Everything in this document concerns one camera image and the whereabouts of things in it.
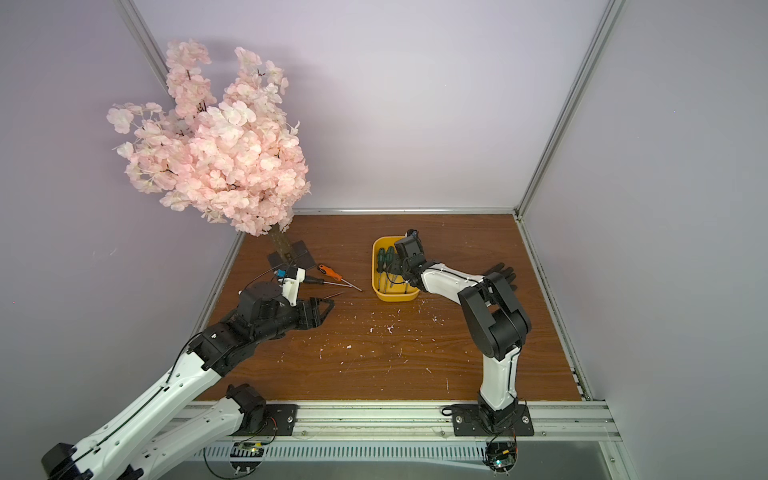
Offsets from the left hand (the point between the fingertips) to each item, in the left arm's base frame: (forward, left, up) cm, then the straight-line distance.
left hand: (330, 303), depth 72 cm
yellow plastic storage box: (+16, -14, -20) cm, 29 cm away
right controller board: (-29, -42, -22) cm, 55 cm away
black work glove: (+22, -55, -20) cm, 62 cm away
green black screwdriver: (+24, -11, -19) cm, 32 cm away
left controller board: (-30, +20, -24) cm, 43 cm away
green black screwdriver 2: (+28, -14, -18) cm, 36 cm away
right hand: (+25, -17, -12) cm, 32 cm away
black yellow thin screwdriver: (+14, +3, -21) cm, 25 cm away
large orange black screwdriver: (+22, +9, -18) cm, 30 cm away
